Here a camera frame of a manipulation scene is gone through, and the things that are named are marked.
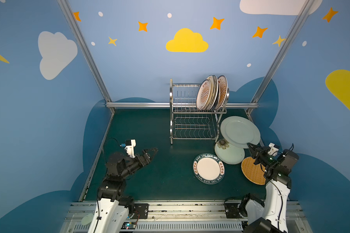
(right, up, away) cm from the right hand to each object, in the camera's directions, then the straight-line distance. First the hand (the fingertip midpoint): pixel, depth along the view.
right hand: (250, 142), depth 76 cm
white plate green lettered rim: (-19, -18, +13) cm, 29 cm away
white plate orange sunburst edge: (-22, +29, +15) cm, 39 cm away
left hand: (-49, -4, -6) cm, 49 cm away
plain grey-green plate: (-3, +5, +8) cm, 10 cm away
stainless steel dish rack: (-31, +12, +32) cm, 46 cm away
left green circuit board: (-63, -41, -5) cm, 75 cm away
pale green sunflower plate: (-3, -11, +22) cm, 24 cm away
